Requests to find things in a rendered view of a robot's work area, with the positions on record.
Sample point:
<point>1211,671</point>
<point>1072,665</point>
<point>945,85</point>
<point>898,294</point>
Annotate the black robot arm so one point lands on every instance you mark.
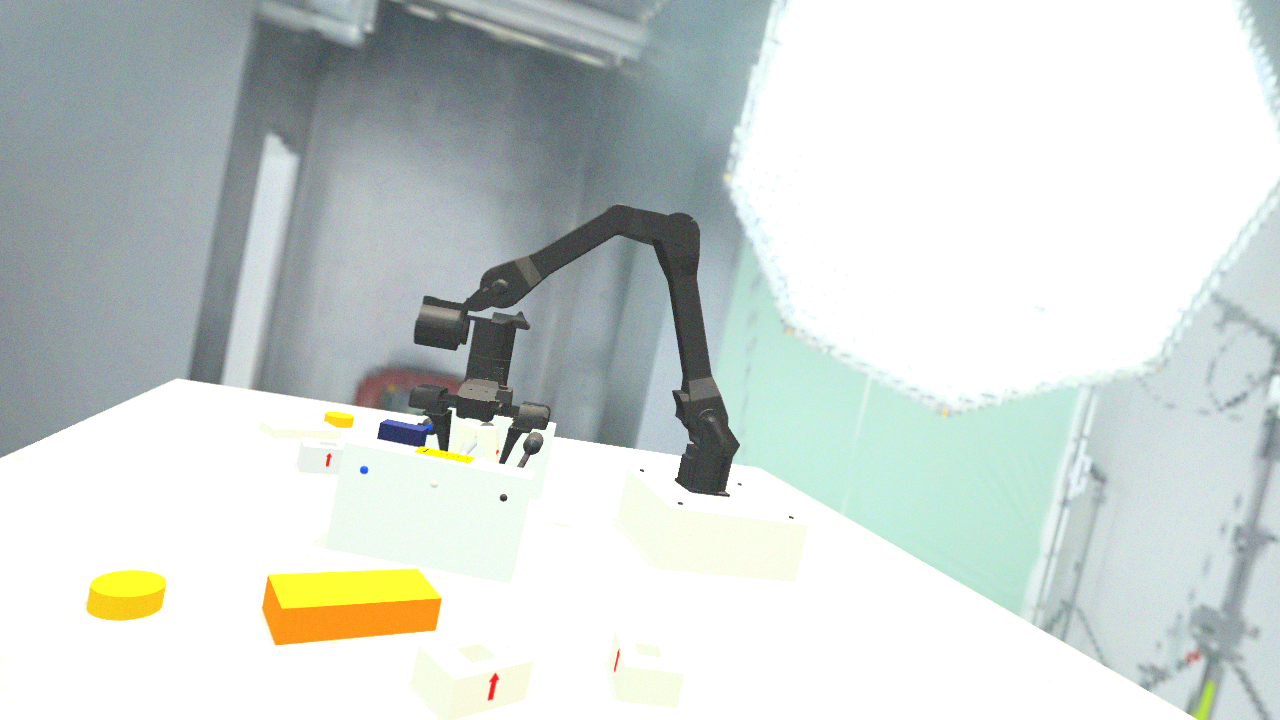
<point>705,466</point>

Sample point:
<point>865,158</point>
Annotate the orange rectangular block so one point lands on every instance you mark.
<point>321,606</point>

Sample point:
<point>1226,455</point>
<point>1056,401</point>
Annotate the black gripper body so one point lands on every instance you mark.
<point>435,399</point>

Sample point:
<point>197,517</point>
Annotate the yellow short cylinder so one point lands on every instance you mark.
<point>339,419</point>
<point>126,595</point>

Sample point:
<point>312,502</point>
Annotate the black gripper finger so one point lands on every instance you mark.
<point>442,425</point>
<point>513,435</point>

